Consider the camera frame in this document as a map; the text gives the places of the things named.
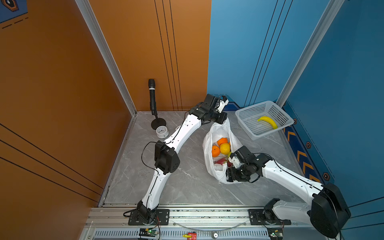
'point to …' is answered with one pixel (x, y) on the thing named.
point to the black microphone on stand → (157, 122)
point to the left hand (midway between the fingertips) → (226, 115)
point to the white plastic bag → (223, 130)
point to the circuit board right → (275, 233)
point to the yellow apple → (225, 148)
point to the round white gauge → (162, 132)
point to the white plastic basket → (253, 129)
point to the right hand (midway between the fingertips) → (228, 179)
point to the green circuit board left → (147, 232)
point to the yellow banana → (270, 120)
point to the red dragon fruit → (223, 160)
